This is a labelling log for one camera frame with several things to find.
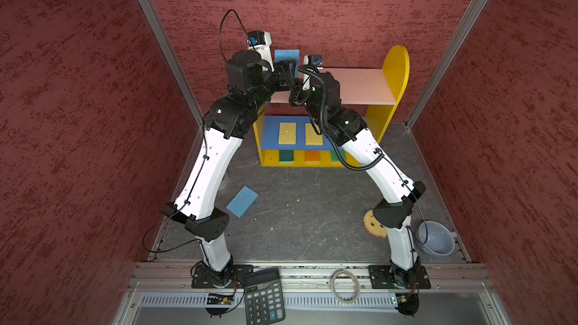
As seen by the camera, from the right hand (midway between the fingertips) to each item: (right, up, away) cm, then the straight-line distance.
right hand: (295, 83), depth 69 cm
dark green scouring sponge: (-4, -25, +35) cm, 43 cm away
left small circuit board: (-26, -71, +4) cm, 76 cm away
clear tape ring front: (+20, -65, +3) cm, 69 cm away
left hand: (-2, +2, -8) cm, 9 cm away
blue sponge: (-22, -43, +22) cm, 53 cm away
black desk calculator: (-10, -67, 0) cm, 68 cm away
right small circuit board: (+37, -69, +1) cm, 78 cm away
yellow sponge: (-3, -14, +28) cm, 32 cm away
